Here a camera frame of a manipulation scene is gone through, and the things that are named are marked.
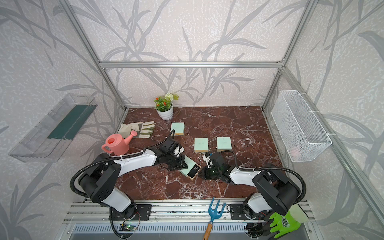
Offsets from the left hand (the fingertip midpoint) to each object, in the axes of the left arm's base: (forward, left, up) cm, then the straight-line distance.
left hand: (188, 167), depth 85 cm
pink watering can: (+11, +43, +6) cm, 45 cm away
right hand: (-3, -5, -3) cm, 7 cm away
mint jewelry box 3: (-2, 0, -2) cm, 3 cm away
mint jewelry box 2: (+16, -22, -1) cm, 28 cm away
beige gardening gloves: (+29, +34, -4) cm, 45 cm away
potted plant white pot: (+39, +18, +10) cm, 44 cm away
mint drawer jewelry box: (+16, -7, -2) cm, 18 cm away
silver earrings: (0, -4, -2) cm, 5 cm away
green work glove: (-27, -47, -2) cm, 54 cm away
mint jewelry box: (+30, +9, -2) cm, 31 cm away
